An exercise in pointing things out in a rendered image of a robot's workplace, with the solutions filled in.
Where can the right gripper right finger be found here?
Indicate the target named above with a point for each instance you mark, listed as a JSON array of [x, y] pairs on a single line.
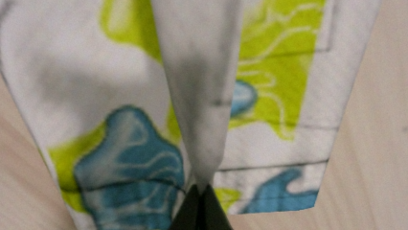
[[214, 217]]

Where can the white floral patterned shorts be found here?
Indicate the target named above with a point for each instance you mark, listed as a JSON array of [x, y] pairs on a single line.
[[130, 102]]

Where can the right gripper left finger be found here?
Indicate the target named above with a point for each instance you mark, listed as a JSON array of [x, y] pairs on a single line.
[[187, 216]]

